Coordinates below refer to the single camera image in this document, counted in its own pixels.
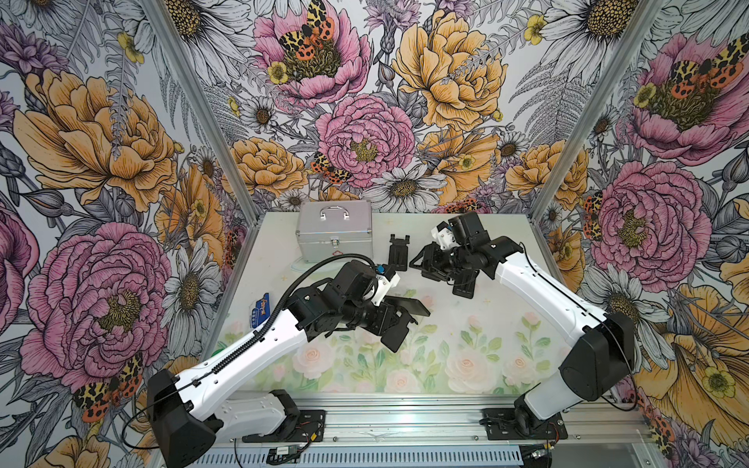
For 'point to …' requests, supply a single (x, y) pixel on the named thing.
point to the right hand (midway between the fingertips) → (416, 272)
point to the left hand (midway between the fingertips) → (393, 328)
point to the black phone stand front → (398, 253)
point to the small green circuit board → (286, 454)
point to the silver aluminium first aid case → (330, 227)
